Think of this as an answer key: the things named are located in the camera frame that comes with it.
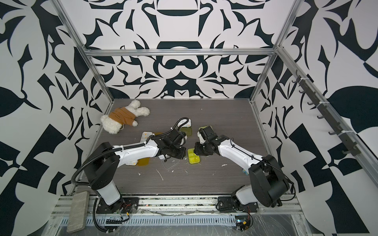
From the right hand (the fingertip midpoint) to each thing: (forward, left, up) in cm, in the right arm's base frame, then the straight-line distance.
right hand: (194, 149), depth 87 cm
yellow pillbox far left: (+13, +32, -5) cm, 35 cm away
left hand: (-1, +5, -1) cm, 6 cm away
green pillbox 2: (-3, +1, -6) cm, 7 cm away
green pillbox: (+18, -7, -5) cm, 20 cm away
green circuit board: (-34, -22, -8) cm, 41 cm away
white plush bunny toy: (+17, +53, +2) cm, 56 cm away
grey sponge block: (-32, +55, -3) cm, 63 cm away
